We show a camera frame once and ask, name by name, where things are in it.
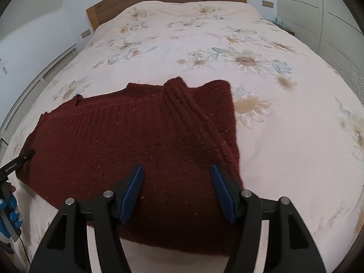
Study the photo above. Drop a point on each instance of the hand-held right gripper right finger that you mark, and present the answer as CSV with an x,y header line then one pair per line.
x,y
223,194

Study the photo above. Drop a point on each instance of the cluttered nightstand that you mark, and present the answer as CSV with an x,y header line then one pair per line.
x,y
284,25

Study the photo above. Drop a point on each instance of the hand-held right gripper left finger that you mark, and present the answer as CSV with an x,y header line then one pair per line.
x,y
131,194

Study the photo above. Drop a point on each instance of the wall socket plate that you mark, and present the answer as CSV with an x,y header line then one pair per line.
x,y
86,33
268,4

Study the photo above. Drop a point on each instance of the dark red knitted sweater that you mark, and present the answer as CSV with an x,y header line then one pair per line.
x,y
128,148

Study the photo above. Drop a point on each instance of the white wardrobe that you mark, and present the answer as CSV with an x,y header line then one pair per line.
x,y
321,14

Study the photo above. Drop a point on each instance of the floral pink duvet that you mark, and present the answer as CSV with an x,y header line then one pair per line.
x,y
284,125

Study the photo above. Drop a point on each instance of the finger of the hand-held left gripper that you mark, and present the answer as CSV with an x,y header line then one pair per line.
x,y
18,162

